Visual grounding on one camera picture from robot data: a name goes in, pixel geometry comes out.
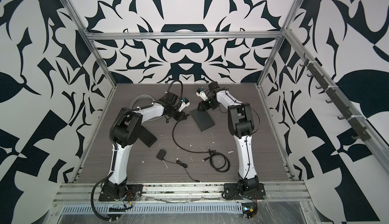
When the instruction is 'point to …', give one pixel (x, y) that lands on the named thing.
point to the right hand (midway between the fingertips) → (202, 105)
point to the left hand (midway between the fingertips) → (186, 114)
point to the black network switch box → (203, 119)
